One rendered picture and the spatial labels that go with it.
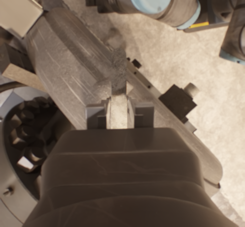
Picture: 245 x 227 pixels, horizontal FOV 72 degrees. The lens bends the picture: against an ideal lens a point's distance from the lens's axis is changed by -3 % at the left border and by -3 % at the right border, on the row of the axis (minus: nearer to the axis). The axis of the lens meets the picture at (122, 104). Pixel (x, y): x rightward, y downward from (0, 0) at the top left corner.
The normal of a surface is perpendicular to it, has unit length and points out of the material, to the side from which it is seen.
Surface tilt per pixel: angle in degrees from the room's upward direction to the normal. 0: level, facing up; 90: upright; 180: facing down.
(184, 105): 35
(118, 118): 4
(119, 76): 4
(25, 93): 0
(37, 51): 46
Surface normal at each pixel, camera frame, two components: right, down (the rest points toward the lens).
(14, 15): 0.36, 0.55
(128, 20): 0.09, 0.33
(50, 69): -0.35, -0.13
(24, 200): -0.15, 0.10
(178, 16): 0.32, 0.78
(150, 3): 0.42, 0.35
